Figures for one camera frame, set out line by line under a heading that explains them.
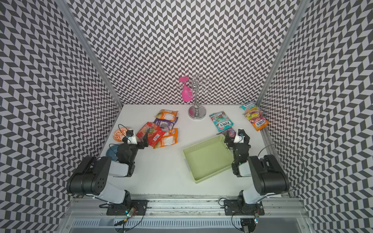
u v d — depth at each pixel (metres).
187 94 1.08
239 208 0.67
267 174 0.45
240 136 0.74
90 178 0.44
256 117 1.03
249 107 1.12
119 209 0.67
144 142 0.83
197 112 1.13
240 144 0.77
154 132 0.96
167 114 1.09
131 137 0.76
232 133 0.99
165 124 1.05
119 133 0.99
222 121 1.04
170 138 0.95
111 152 0.87
